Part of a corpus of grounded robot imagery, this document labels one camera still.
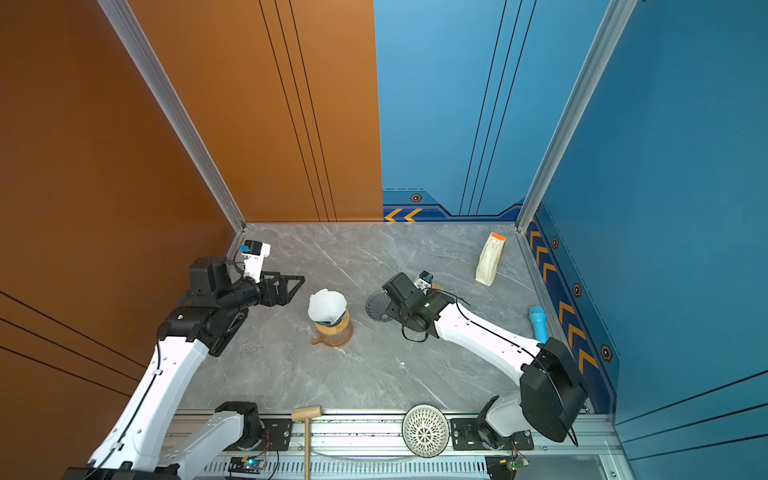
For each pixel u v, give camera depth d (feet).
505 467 2.32
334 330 2.67
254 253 2.08
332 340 2.89
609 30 2.36
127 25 2.33
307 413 2.48
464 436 2.38
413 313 2.00
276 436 2.39
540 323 2.94
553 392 1.31
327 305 2.67
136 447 1.27
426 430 2.42
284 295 2.11
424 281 2.46
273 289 2.11
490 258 3.26
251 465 2.31
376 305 2.99
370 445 2.41
